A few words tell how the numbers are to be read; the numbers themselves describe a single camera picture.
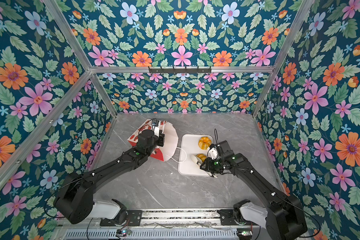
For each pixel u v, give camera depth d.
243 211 0.62
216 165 0.69
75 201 0.42
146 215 0.75
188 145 1.02
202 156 0.92
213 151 0.76
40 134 0.63
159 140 0.76
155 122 0.71
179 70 0.93
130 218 0.73
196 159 0.84
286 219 0.39
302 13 0.70
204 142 0.99
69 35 0.77
